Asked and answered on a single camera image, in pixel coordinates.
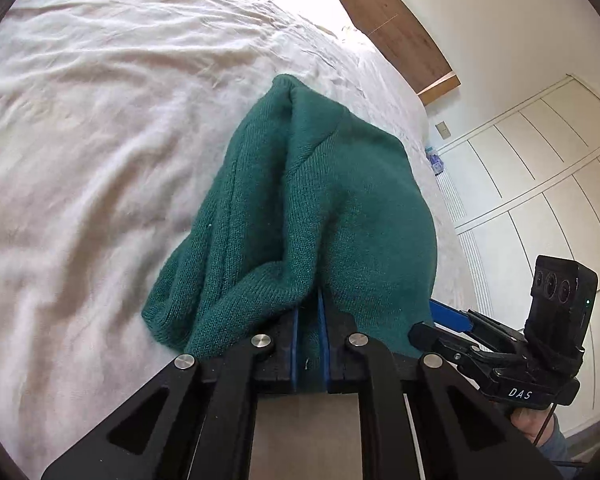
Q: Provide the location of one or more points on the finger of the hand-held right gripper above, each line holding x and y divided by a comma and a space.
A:
445, 345
450, 315

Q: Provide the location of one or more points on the wooden headboard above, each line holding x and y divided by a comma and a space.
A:
395, 25

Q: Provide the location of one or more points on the person's right hand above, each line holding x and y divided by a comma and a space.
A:
525, 422

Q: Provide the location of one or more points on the person's right forearm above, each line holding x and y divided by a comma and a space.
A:
560, 445

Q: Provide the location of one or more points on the green knit sweater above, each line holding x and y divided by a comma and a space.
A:
330, 210

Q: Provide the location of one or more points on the blue container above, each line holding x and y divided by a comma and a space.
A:
435, 161

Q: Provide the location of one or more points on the bed with beige cover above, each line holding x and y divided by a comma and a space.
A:
105, 135

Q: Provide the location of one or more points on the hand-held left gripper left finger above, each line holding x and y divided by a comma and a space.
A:
294, 355

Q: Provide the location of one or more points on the beige wall switch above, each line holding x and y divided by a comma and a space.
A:
443, 130

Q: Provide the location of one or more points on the white wardrobe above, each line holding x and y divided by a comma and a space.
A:
555, 170

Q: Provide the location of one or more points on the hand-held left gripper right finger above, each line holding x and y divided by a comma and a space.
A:
323, 355

